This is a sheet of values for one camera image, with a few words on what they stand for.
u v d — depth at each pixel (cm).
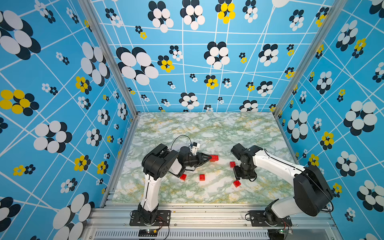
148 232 72
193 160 86
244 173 73
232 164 91
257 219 72
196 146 91
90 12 70
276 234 69
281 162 51
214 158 91
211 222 74
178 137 93
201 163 85
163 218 73
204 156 89
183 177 84
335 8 68
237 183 84
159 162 54
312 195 43
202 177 86
